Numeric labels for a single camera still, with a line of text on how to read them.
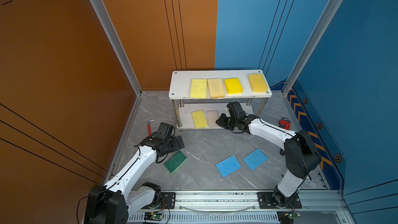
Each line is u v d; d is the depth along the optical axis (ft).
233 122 2.24
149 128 3.33
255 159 2.78
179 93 2.39
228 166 2.72
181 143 2.48
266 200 2.37
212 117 3.15
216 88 2.37
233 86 2.43
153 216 2.32
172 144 2.38
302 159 1.52
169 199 2.41
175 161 2.78
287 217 2.29
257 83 2.48
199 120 3.10
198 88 2.38
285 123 3.28
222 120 2.59
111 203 1.26
